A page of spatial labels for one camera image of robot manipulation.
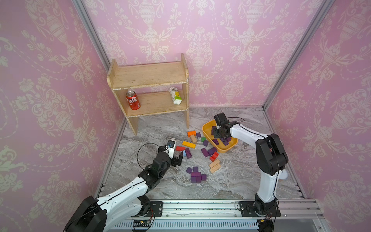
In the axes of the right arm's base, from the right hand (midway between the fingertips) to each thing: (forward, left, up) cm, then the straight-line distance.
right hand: (218, 132), depth 99 cm
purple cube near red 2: (-12, +6, -4) cm, 14 cm away
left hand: (-15, +28, +7) cm, 33 cm away
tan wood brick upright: (-2, +17, -3) cm, 17 cm away
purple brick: (+2, +13, -4) cm, 14 cm away
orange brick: (+3, +19, -3) cm, 20 cm away
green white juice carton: (+15, +28, +21) cm, 38 cm away
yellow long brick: (-6, +20, -5) cm, 22 cm away
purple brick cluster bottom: (-28, +17, -4) cm, 33 cm away
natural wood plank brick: (-22, +6, -4) cm, 23 cm away
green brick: (-1, +10, -6) cm, 11 cm away
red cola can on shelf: (+8, +52, +26) cm, 58 cm away
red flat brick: (-8, +27, -5) cm, 29 cm away
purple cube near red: (-12, +10, -5) cm, 16 cm away
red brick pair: (-15, +5, -5) cm, 17 cm away
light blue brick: (-13, +24, -3) cm, 27 cm away
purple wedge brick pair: (-13, +21, -3) cm, 25 cm away
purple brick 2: (-5, -5, -5) cm, 9 cm away
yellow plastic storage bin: (+4, +7, -2) cm, 9 cm away
